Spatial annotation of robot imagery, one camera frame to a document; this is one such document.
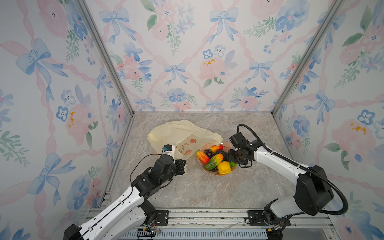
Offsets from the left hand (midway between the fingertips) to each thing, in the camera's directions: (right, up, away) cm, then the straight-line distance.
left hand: (187, 160), depth 75 cm
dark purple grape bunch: (+12, +1, +16) cm, 20 cm away
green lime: (+24, -4, +8) cm, 26 cm away
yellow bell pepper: (+20, -6, +7) cm, 21 cm away
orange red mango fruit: (+8, 0, +11) cm, 14 cm away
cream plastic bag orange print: (0, +11, +5) cm, 12 cm away
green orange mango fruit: (+14, -2, +7) cm, 16 cm away
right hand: (+25, -1, +12) cm, 28 cm away
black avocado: (+21, +1, +11) cm, 24 cm away
